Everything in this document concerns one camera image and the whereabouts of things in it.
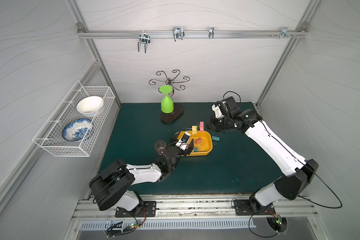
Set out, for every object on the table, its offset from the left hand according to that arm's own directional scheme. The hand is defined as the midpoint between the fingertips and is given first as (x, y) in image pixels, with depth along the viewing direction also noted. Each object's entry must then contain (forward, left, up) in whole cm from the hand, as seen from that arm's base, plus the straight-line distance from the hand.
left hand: (186, 136), depth 81 cm
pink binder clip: (+2, -8, +7) cm, 11 cm away
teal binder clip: (+8, -19, -16) cm, 26 cm away
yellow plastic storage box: (+7, -11, -18) cm, 22 cm away
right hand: (+1, -9, +9) cm, 13 cm away
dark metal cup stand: (+35, +16, +13) cm, 41 cm away
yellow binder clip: (+3, -4, +3) cm, 6 cm away
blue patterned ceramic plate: (-8, +49, +16) cm, 52 cm away
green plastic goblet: (+20, +12, +5) cm, 24 cm away
